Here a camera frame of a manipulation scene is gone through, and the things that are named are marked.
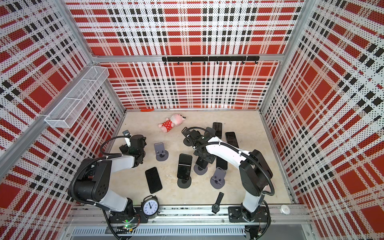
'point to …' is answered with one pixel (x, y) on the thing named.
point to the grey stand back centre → (186, 141)
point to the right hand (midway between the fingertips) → (204, 156)
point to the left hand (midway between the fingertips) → (131, 143)
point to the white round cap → (285, 209)
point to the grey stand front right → (218, 179)
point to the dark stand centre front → (184, 183)
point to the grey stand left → (161, 154)
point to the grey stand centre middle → (199, 170)
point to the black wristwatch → (215, 207)
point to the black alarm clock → (150, 207)
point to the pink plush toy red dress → (175, 120)
